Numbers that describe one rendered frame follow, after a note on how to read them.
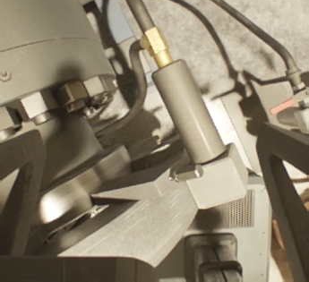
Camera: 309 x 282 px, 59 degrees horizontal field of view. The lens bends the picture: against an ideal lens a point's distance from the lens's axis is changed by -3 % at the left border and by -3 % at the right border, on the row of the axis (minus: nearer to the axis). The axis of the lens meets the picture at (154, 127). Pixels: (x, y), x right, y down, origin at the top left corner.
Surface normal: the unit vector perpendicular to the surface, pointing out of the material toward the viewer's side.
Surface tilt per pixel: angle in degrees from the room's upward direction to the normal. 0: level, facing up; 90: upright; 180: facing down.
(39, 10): 51
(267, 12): 0
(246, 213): 0
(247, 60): 0
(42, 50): 44
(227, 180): 23
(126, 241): 35
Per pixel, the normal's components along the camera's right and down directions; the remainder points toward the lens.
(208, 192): -0.33, 0.24
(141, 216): 0.25, -0.67
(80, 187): 0.56, -0.21
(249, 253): 0.01, 0.07
